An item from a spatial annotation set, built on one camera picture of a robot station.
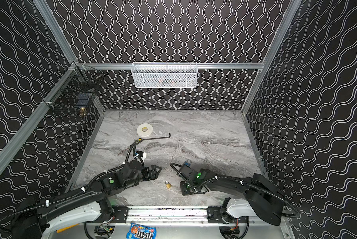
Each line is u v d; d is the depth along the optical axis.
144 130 1.07
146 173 0.68
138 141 1.00
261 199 0.42
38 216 0.42
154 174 0.69
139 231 0.69
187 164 0.92
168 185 0.84
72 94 0.92
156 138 1.04
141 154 0.73
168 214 0.76
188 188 0.71
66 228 0.64
